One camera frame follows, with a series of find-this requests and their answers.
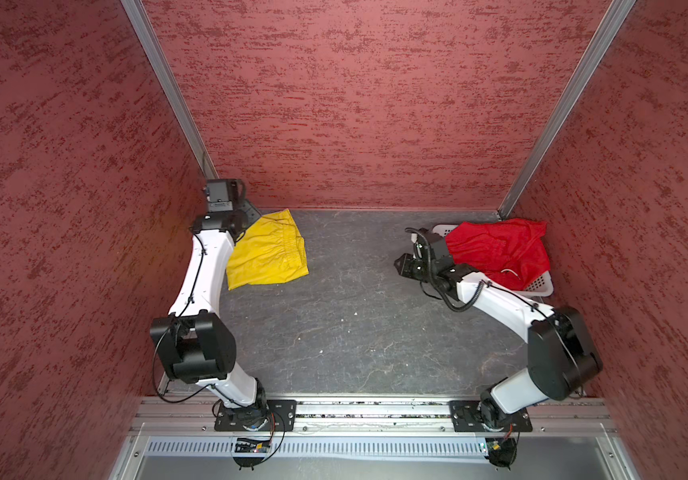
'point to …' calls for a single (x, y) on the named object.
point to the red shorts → (506, 252)
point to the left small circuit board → (244, 445)
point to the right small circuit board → (501, 451)
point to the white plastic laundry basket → (542, 287)
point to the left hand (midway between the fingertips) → (248, 219)
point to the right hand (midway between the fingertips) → (394, 269)
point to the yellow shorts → (270, 250)
